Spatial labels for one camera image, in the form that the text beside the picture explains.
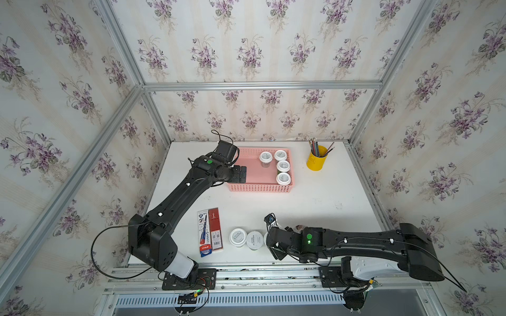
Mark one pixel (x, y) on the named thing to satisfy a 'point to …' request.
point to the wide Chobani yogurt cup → (300, 227)
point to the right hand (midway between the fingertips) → (275, 242)
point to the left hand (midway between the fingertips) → (237, 175)
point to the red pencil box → (216, 241)
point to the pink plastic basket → (259, 179)
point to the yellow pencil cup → (315, 162)
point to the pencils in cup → (314, 145)
